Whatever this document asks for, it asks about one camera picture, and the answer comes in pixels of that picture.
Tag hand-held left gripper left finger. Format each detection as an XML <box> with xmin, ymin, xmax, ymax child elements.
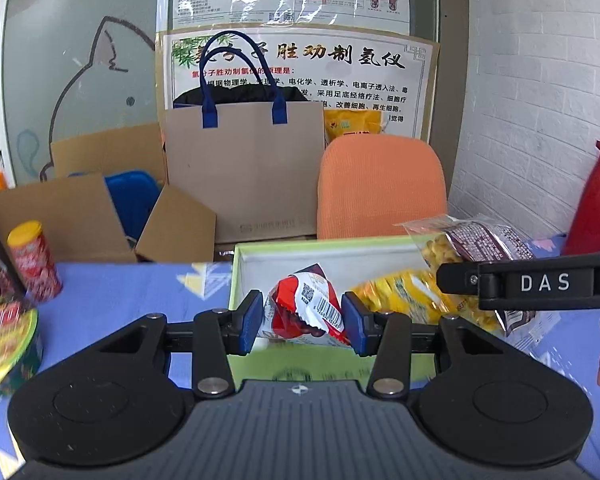
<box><xmin>92</xmin><ymin>290</ymin><xmax>265</xmax><ymax>397</ymax></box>

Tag red thermos jug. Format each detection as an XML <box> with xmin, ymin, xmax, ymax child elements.
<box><xmin>562</xmin><ymin>132</ymin><xmax>600</xmax><ymax>256</ymax></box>

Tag instant noodle bowl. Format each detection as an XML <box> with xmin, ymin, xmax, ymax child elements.
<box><xmin>0</xmin><ymin>296</ymin><xmax>45</xmax><ymax>396</ymax></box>

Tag green cardboard box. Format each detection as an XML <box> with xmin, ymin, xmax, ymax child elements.
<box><xmin>228</xmin><ymin>235</ymin><xmax>453</xmax><ymax>393</ymax></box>

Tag yellow plastic bag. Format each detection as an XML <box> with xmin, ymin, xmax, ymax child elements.
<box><xmin>325</xmin><ymin>107</ymin><xmax>386</xmax><ymax>141</ymax></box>

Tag orange mesh chair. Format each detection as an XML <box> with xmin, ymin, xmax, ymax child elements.
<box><xmin>316</xmin><ymin>136</ymin><xmax>448</xmax><ymax>240</ymax></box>

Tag blue plastic stool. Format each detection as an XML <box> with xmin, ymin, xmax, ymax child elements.
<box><xmin>70</xmin><ymin>170</ymin><xmax>161</xmax><ymax>246</ymax></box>

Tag brown paper bag blue handles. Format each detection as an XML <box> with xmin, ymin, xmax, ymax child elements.
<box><xmin>165</xmin><ymin>30</ymin><xmax>326</xmax><ymax>243</ymax></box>

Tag blue printed tablecloth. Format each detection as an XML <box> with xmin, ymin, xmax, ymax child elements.
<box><xmin>0</xmin><ymin>232</ymin><xmax>600</xmax><ymax>480</ymax></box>

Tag brown cardboard box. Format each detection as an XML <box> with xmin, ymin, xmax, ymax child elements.
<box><xmin>0</xmin><ymin>122</ymin><xmax>218</xmax><ymax>263</ymax></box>

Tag clear bag of yellow snacks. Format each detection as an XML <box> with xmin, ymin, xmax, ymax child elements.
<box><xmin>395</xmin><ymin>215</ymin><xmax>538</xmax><ymax>338</ymax></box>

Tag calligraphy wall poster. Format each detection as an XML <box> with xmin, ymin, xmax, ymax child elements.
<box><xmin>156</xmin><ymin>25</ymin><xmax>441</xmax><ymax>143</ymax></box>

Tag red white snack packet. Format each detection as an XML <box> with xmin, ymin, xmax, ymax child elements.
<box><xmin>262</xmin><ymin>262</ymin><xmax>353</xmax><ymax>348</ymax></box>

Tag red snack canister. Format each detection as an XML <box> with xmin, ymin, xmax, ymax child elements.
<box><xmin>7</xmin><ymin>221</ymin><xmax>63</xmax><ymax>302</ymax></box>

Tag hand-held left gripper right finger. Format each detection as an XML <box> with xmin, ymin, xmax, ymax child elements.
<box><xmin>341</xmin><ymin>291</ymin><xmax>511</xmax><ymax>397</ymax></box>

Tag yellow snack packet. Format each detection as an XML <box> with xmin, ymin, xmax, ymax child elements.
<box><xmin>347</xmin><ymin>267</ymin><xmax>461</xmax><ymax>326</ymax></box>

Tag cat outline window decal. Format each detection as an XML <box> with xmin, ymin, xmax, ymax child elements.
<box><xmin>17</xmin><ymin>16</ymin><xmax>157</xmax><ymax>181</ymax></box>

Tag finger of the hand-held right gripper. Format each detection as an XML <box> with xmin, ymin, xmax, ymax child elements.
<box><xmin>436</xmin><ymin>261</ymin><xmax>482</xmax><ymax>296</ymax></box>

